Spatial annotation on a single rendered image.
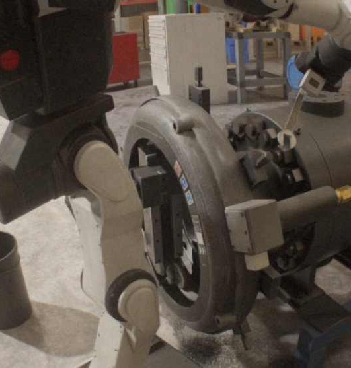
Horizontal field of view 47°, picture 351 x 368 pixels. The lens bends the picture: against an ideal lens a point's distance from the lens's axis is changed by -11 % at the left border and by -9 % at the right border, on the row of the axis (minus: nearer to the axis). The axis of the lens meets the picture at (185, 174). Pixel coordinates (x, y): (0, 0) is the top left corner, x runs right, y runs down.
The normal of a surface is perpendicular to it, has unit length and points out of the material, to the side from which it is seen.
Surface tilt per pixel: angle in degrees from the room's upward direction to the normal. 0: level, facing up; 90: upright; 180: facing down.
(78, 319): 0
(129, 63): 90
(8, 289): 93
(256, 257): 67
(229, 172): 48
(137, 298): 90
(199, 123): 26
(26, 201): 113
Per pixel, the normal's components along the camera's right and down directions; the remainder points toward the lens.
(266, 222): 0.38, -0.06
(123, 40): 0.50, 0.31
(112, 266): 0.68, 0.25
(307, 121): 0.10, -0.76
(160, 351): -0.05, -0.92
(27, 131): -0.61, -0.33
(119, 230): 0.59, 0.62
